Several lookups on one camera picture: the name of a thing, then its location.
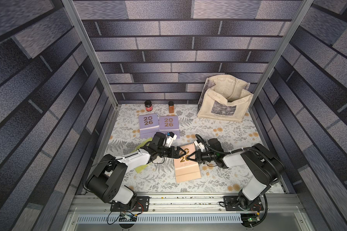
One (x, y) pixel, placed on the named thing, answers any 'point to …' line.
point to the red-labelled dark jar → (148, 106)
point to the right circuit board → (250, 220)
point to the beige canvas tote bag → (225, 97)
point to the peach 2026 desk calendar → (186, 169)
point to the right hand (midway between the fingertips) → (186, 158)
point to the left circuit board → (128, 217)
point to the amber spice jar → (171, 107)
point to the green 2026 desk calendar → (140, 169)
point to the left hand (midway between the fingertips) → (181, 152)
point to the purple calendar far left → (149, 125)
